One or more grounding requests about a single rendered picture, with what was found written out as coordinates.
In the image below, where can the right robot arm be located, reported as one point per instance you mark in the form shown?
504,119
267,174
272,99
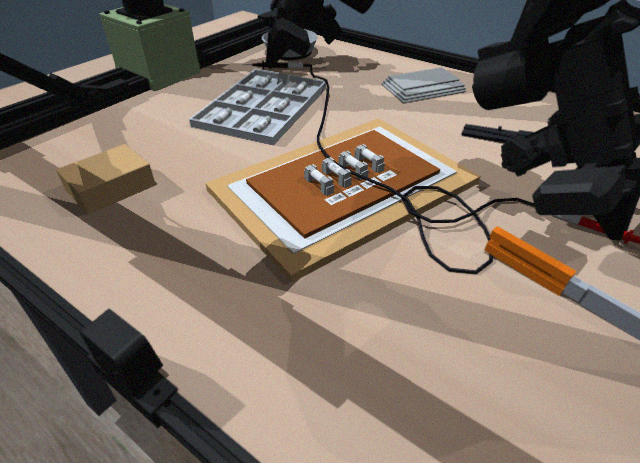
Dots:
590,62

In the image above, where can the grey round shallow dish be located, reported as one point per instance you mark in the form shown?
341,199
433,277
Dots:
291,55

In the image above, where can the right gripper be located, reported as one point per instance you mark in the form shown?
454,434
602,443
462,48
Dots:
599,132

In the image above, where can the red test probe with black lead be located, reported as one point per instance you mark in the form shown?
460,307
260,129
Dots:
628,236

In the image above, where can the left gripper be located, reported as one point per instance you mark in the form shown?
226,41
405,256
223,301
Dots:
283,35

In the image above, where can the white ceramic fuse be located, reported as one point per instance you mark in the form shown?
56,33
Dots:
244,98
282,105
263,82
299,88
369,155
313,172
336,169
259,127
353,161
222,116

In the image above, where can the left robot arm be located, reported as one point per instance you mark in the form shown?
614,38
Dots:
322,18

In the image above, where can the tan rectangular block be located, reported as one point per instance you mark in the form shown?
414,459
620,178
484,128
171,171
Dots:
105,178

